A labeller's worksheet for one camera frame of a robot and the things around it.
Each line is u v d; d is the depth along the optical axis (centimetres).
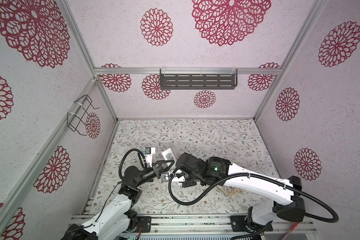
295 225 72
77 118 75
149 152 66
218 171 44
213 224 76
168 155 69
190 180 59
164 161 69
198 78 97
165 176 54
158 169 64
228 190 81
